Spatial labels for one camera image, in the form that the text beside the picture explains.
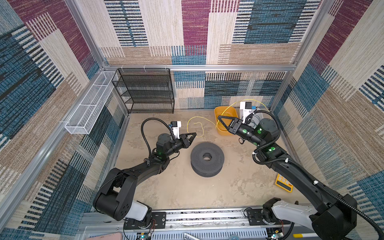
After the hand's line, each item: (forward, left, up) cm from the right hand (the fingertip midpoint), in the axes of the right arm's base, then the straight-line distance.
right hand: (217, 120), depth 65 cm
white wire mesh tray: (+22, +76, -18) cm, 81 cm away
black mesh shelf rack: (+48, +44, -20) cm, 68 cm away
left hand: (+5, +9, -15) cm, 18 cm away
